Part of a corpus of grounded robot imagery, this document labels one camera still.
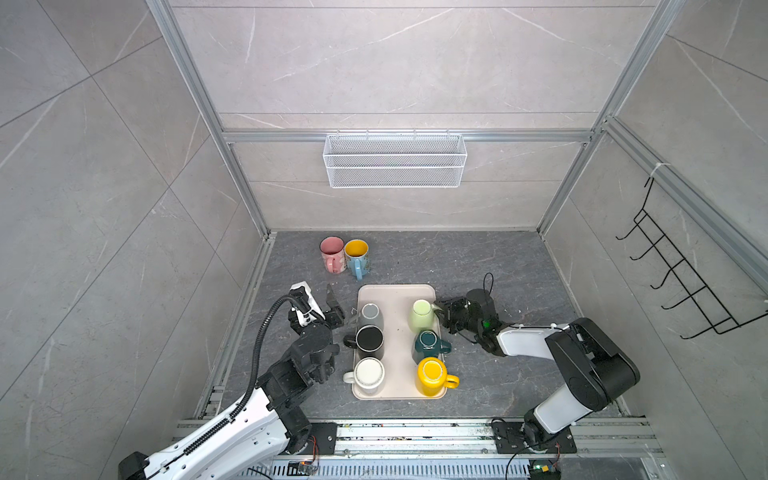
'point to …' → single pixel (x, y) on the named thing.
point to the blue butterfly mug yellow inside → (357, 255)
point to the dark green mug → (428, 344)
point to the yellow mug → (432, 378)
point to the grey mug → (370, 314)
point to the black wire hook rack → (719, 319)
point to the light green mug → (422, 315)
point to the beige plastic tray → (400, 382)
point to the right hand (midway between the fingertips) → (431, 300)
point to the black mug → (369, 338)
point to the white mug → (369, 374)
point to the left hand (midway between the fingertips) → (317, 287)
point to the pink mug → (332, 248)
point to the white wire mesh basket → (392, 160)
